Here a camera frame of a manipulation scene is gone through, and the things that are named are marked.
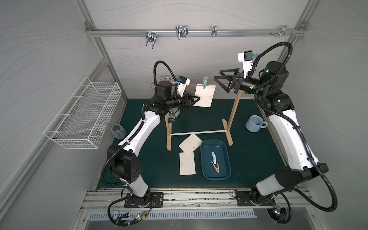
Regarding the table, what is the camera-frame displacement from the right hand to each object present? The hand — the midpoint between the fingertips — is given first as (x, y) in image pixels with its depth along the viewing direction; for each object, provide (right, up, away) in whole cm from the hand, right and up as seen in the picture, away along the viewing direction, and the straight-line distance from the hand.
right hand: (217, 74), depth 56 cm
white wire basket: (-63, -18, +14) cm, 67 cm away
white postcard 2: (-12, -47, +31) cm, 57 cm away
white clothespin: (+4, -43, +31) cm, 53 cm away
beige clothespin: (+6, -49, +28) cm, 57 cm away
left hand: (-8, -7, +16) cm, 20 cm away
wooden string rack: (+16, -28, +43) cm, 54 cm away
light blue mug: (+34, -22, +40) cm, 57 cm away
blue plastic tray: (+9, -39, +36) cm, 54 cm away
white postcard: (-10, -36, +38) cm, 54 cm away
